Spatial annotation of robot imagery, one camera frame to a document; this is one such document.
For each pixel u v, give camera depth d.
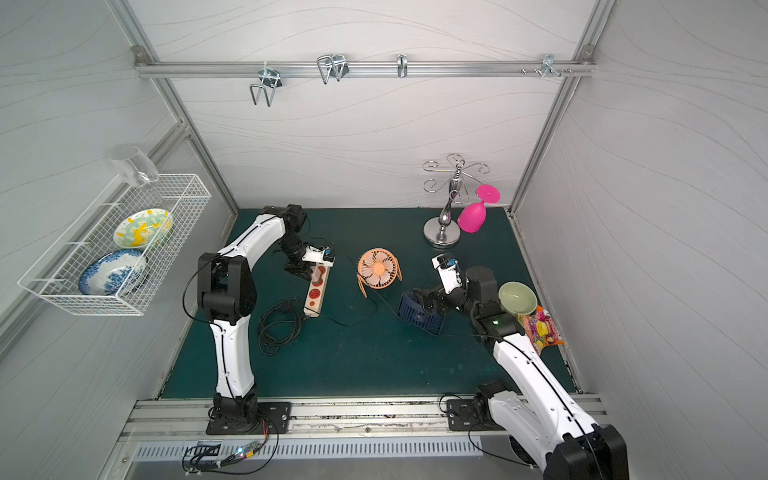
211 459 0.69
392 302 0.89
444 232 1.12
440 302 0.70
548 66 0.76
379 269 0.93
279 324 0.90
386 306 0.88
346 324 0.88
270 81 0.78
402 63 0.72
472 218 0.96
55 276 0.55
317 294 0.93
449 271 0.68
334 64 0.76
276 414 0.73
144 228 0.70
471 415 0.74
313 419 0.75
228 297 0.57
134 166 0.64
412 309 0.82
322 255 0.84
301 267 0.84
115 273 0.63
